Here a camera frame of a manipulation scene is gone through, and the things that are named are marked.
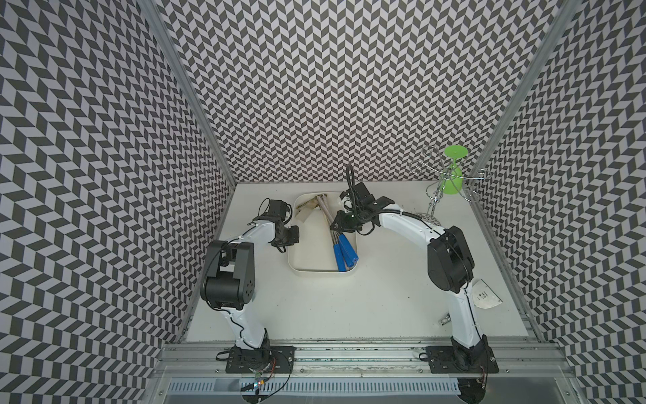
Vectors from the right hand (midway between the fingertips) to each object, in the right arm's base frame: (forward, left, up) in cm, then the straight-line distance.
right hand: (334, 228), depth 91 cm
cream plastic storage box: (-5, +8, -10) cm, 14 cm away
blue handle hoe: (-5, 0, -4) cm, 6 cm away
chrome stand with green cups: (+5, -36, +22) cm, 43 cm away
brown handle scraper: (-22, -50, -9) cm, 56 cm away
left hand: (-1, +16, -7) cm, 17 cm away
